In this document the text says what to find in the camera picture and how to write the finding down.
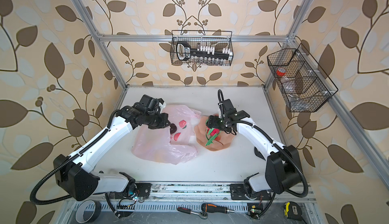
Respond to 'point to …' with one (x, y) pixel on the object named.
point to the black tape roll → (87, 211)
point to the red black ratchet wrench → (203, 215)
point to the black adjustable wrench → (259, 154)
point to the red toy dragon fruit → (211, 135)
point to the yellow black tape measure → (293, 210)
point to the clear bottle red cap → (281, 73)
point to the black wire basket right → (304, 85)
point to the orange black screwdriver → (214, 208)
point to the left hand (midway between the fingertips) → (169, 121)
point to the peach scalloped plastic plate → (200, 133)
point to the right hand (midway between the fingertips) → (213, 125)
